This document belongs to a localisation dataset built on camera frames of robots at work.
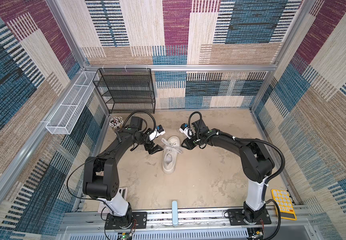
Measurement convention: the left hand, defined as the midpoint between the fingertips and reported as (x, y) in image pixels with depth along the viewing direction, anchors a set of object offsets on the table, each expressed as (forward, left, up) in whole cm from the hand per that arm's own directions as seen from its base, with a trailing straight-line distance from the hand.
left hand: (157, 139), depth 89 cm
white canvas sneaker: (-6, -7, -6) cm, 11 cm away
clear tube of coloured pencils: (+8, +24, +6) cm, 26 cm away
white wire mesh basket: (+13, +58, +4) cm, 59 cm away
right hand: (0, -16, -6) cm, 18 cm away
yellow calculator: (-33, -65, -11) cm, 74 cm away
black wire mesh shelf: (+40, +24, +4) cm, 47 cm away
